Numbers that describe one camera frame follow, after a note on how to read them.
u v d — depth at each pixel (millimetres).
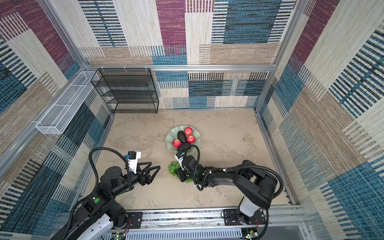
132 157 639
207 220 746
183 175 760
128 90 1103
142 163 724
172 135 1003
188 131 984
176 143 964
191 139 975
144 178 628
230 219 727
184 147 954
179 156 765
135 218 757
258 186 446
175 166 849
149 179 636
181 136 992
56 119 708
